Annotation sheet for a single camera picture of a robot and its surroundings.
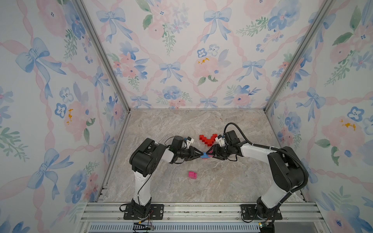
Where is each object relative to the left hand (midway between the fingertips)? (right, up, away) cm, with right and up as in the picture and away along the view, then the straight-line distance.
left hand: (203, 155), depth 91 cm
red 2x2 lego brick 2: (+2, +9, +9) cm, 13 cm away
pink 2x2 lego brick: (-5, -11, -8) cm, 14 cm away
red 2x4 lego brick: (+4, +7, +7) cm, 11 cm away
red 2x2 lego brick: (0, +10, +9) cm, 14 cm away
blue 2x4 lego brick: (+1, 0, -1) cm, 2 cm away
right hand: (+4, +1, 0) cm, 5 cm away
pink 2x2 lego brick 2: (-8, -10, -8) cm, 14 cm away
